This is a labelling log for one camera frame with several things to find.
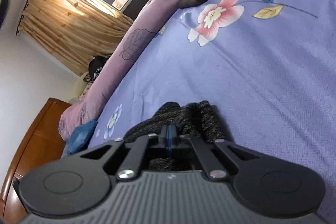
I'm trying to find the cream pillow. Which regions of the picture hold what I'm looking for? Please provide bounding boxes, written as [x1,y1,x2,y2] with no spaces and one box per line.
[67,78,92,105]

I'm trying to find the golden curtains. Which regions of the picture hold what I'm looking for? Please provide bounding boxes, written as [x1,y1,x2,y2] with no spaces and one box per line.
[18,0,133,76]

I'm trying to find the blue denim jeans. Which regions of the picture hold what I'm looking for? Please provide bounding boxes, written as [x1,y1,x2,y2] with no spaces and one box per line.
[64,120,98,156]

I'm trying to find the pink quilt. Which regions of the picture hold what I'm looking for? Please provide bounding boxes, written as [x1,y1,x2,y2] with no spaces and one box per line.
[58,0,179,141]

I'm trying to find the dark grey knit pants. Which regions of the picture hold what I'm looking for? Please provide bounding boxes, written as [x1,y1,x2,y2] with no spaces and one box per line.
[123,100,233,171]

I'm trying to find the wooden headboard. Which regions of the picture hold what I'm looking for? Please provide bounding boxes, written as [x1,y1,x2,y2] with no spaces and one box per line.
[1,98,70,223]

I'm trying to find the purple floral bed sheet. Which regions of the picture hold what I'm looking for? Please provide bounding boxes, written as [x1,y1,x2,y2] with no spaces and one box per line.
[89,0,335,223]

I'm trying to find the black bag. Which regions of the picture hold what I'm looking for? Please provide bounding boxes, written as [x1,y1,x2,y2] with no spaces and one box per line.
[88,56,108,82]

